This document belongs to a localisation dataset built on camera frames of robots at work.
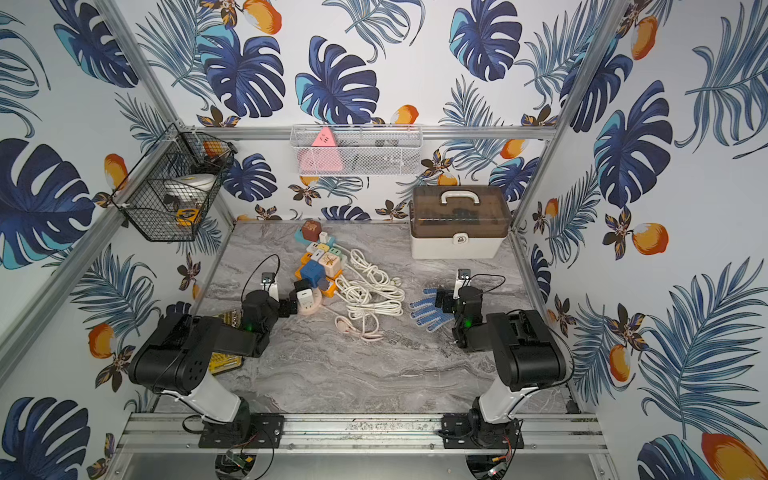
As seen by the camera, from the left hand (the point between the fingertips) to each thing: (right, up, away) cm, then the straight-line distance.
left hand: (279, 287), depth 95 cm
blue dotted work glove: (+47, -9, +1) cm, 48 cm away
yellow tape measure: (-21, +21, -13) cm, 32 cm away
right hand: (+57, 0, +2) cm, 57 cm away
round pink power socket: (+12, -5, 0) cm, 13 cm away
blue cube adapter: (+10, +5, +2) cm, 12 cm away
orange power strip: (+15, -1, +3) cm, 16 cm away
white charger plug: (+9, -3, -4) cm, 11 cm away
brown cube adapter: (+7, +19, +12) cm, 23 cm away
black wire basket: (-28, +24, -19) cm, 41 cm away
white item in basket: (-18, +28, -15) cm, 37 cm away
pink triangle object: (+15, +40, -5) cm, 43 cm away
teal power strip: (+1, +17, +18) cm, 25 cm away
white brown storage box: (+57, +21, -1) cm, 60 cm away
